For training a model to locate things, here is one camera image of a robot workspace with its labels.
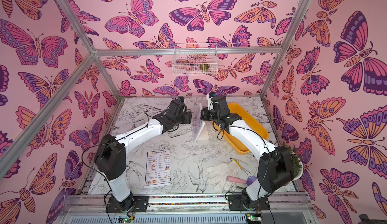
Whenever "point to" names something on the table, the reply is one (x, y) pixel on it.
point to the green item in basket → (204, 67)
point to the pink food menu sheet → (197, 120)
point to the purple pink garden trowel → (249, 181)
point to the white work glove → (218, 175)
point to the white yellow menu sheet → (157, 167)
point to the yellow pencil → (239, 165)
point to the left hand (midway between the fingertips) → (190, 114)
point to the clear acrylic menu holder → (195, 138)
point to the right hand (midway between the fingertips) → (202, 110)
